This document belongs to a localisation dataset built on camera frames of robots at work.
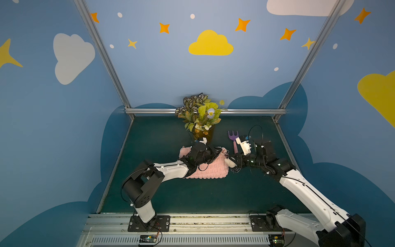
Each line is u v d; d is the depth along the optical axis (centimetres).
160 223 75
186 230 74
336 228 39
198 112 95
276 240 72
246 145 69
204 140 84
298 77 96
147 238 72
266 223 73
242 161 66
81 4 68
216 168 84
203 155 70
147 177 51
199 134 97
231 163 75
